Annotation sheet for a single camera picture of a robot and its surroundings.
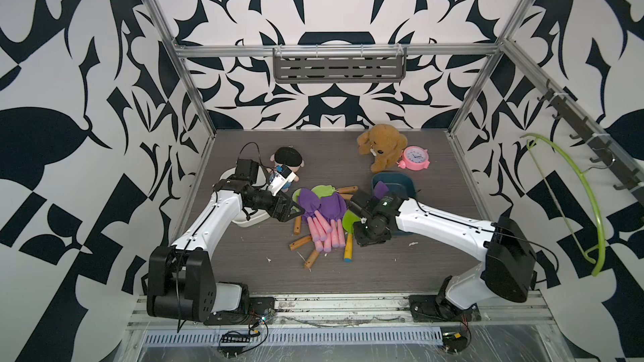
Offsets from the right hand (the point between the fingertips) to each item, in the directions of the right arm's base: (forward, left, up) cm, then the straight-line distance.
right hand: (360, 236), depth 81 cm
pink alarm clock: (+36, -27, -6) cm, 46 cm away
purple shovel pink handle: (+22, -11, -8) cm, 26 cm away
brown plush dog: (+32, -11, +9) cm, 35 cm away
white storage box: (-1, +32, +17) cm, 36 cm away
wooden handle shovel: (0, +20, -4) cm, 20 cm away
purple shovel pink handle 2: (+15, +17, -4) cm, 23 cm away
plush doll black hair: (+33, +25, 0) cm, 41 cm away
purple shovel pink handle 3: (+13, +8, -5) cm, 16 cm away
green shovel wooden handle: (+7, +21, -5) cm, 22 cm away
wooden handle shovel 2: (-5, +15, -5) cm, 17 cm away
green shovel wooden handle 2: (+21, +12, -6) cm, 25 cm away
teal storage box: (+24, -18, -6) cm, 31 cm away
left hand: (+9, +21, +6) cm, 24 cm away
